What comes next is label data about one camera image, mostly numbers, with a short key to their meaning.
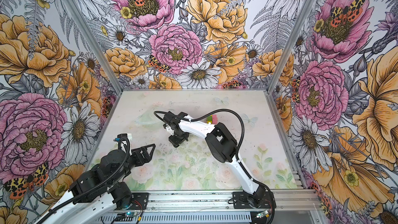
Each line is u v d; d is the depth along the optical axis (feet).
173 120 2.35
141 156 2.06
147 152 2.09
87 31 2.91
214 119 3.32
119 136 2.03
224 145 1.89
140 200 2.41
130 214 2.33
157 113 2.47
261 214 2.35
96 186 1.54
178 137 2.71
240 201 2.43
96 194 1.63
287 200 2.50
